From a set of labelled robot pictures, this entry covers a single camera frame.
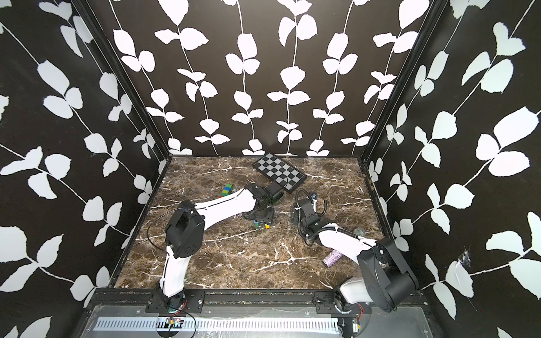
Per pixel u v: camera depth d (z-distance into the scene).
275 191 0.73
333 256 0.82
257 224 0.93
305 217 0.69
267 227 0.93
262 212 0.73
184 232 0.51
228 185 1.08
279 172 1.11
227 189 1.07
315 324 0.70
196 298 0.73
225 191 1.04
